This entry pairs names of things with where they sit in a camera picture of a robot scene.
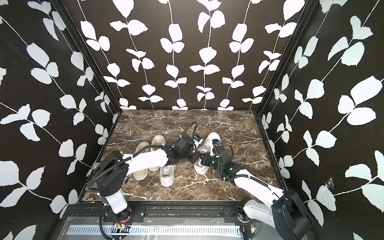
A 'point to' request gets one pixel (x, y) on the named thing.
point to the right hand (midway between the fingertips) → (197, 153)
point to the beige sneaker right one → (158, 140)
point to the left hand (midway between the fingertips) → (199, 150)
